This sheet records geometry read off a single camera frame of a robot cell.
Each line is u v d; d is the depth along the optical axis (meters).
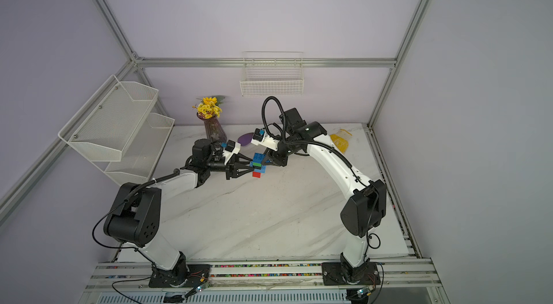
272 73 1.04
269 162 0.74
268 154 0.68
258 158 0.75
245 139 1.12
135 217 0.47
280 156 0.69
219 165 0.76
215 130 1.04
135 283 0.74
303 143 0.57
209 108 0.93
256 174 0.81
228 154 0.74
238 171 0.77
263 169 0.79
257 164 0.77
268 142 0.68
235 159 0.77
